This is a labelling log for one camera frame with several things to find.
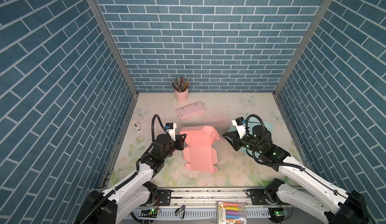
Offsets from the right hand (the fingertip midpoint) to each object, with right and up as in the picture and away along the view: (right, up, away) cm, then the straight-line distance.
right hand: (223, 133), depth 74 cm
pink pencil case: (-18, +10, +32) cm, 38 cm away
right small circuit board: (+25, -38, -4) cm, 45 cm away
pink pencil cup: (-25, +20, +37) cm, 49 cm away
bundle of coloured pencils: (-26, +30, +37) cm, 54 cm away
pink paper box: (-12, -10, +1) cm, 16 cm away
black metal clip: (-20, -36, -4) cm, 41 cm away
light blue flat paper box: (+10, +6, -11) cm, 16 cm away
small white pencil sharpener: (-54, 0, +25) cm, 59 cm away
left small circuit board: (-35, -37, -4) cm, 51 cm away
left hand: (-19, -3, +7) cm, 21 cm away
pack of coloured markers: (+3, -36, -5) cm, 37 cm away
